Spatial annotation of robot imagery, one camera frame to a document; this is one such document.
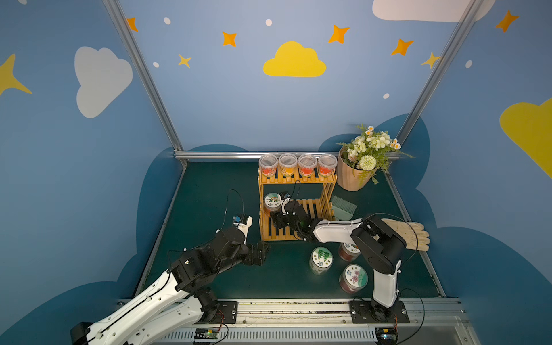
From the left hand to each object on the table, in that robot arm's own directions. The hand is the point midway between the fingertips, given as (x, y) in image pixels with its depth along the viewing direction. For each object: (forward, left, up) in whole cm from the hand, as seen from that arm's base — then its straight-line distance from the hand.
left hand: (260, 241), depth 70 cm
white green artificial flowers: (+38, -44, +7) cm, 58 cm away
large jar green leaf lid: (-2, -22, -12) cm, 26 cm away
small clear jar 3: (+24, -16, +13) cm, 31 cm away
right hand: (+22, -6, -14) cm, 27 cm away
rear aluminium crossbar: (+56, +43, -15) cm, 72 cm away
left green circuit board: (-24, +18, -21) cm, 37 cm away
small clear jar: (+23, -2, +13) cm, 27 cm away
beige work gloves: (+14, -66, -19) cm, 70 cm away
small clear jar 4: (+23, -23, +13) cm, 35 cm away
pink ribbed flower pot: (+37, -39, -9) cm, 55 cm away
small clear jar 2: (+25, -9, +12) cm, 29 cm away
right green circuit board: (-23, -45, -22) cm, 55 cm away
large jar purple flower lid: (-8, -33, -12) cm, 36 cm away
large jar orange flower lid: (+23, -3, -11) cm, 25 cm away
